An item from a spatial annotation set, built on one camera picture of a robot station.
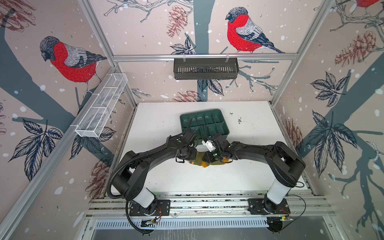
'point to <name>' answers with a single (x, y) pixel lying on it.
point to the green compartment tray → (204, 123)
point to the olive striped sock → (199, 156)
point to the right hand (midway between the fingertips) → (202, 160)
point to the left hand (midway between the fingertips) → (193, 157)
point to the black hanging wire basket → (206, 68)
